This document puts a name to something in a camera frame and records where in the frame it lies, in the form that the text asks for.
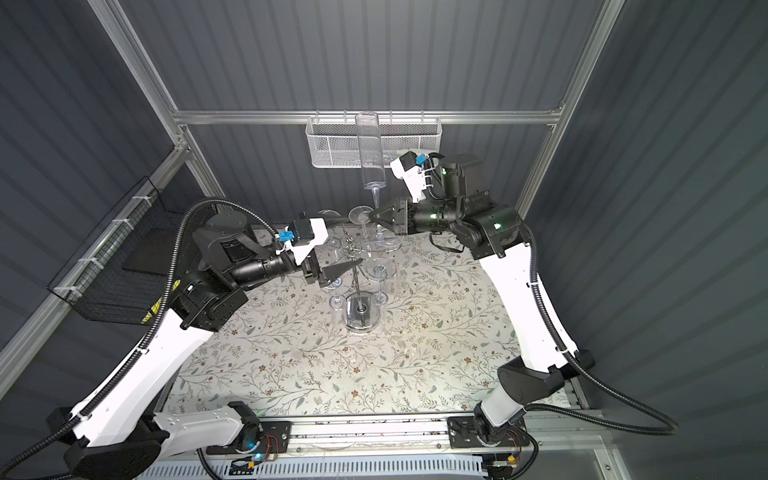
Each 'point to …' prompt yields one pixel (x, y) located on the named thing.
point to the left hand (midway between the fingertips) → (353, 234)
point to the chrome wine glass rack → (361, 311)
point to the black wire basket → (124, 266)
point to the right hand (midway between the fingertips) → (373, 221)
